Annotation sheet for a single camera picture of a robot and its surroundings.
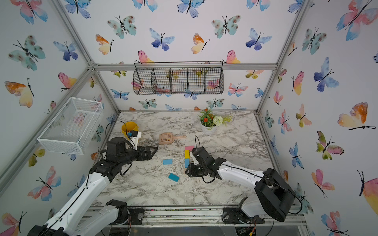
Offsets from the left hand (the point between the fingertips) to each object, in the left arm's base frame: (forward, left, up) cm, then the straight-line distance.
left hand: (152, 147), depth 78 cm
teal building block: (-9, -9, -19) cm, 23 cm away
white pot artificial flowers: (+21, -32, -5) cm, 38 cm away
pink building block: (+10, -18, -18) cm, 28 cm away
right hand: (-9, -18, -11) cm, 23 cm away
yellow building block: (+5, -17, -18) cm, 25 cm away
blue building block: (0, -17, -19) cm, 26 cm away
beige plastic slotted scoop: (+18, -4, -18) cm, 25 cm away
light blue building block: (+1, -5, -19) cm, 20 cm away
